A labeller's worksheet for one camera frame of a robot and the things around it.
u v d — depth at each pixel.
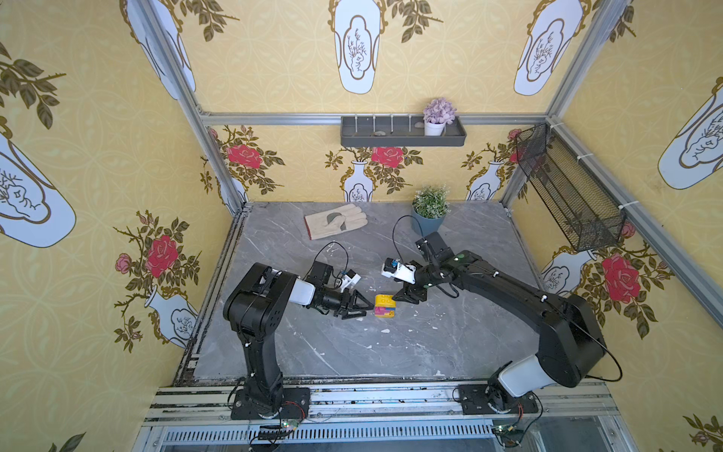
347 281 0.90
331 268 0.86
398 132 0.92
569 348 0.43
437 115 0.82
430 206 1.01
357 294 0.84
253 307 0.50
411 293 0.73
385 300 0.83
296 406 0.73
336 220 1.14
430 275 0.65
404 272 0.73
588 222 0.85
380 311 0.86
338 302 0.84
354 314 0.90
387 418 0.72
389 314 0.88
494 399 0.66
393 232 1.15
